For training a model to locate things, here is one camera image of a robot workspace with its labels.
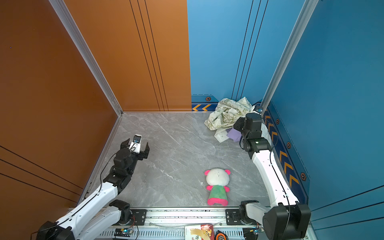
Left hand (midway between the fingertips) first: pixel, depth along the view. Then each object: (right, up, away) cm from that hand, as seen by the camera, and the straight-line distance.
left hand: (137, 140), depth 81 cm
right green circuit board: (+61, -41, -11) cm, 75 cm away
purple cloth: (+54, +3, +4) cm, 54 cm away
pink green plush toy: (+44, -20, -2) cm, 48 cm away
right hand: (+55, +12, -3) cm, 56 cm away
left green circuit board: (-2, -43, -10) cm, 44 cm away
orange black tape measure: (+43, -42, -14) cm, 61 cm away
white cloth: (+50, +2, +25) cm, 55 cm away
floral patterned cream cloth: (+54, +17, +24) cm, 62 cm away
